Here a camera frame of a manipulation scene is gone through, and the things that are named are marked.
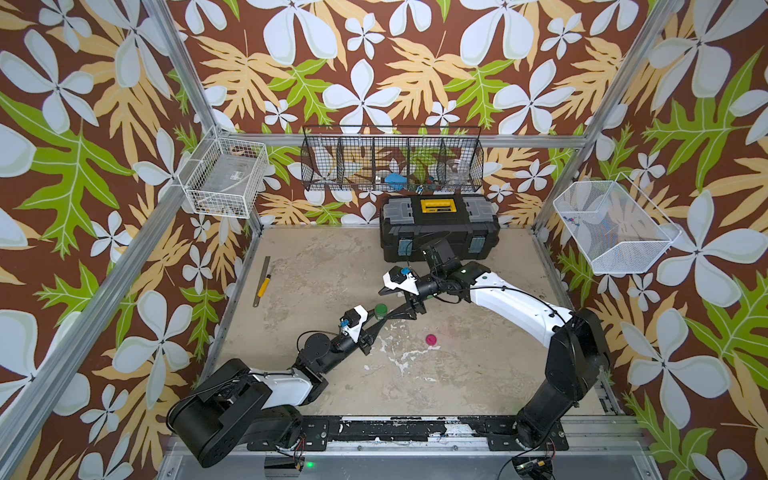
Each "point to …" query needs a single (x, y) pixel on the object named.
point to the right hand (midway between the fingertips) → (383, 300)
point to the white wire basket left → (223, 176)
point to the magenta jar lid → (431, 339)
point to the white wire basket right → (619, 228)
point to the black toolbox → (409, 221)
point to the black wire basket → (392, 158)
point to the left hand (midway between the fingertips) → (381, 310)
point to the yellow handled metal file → (265, 280)
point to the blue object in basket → (396, 181)
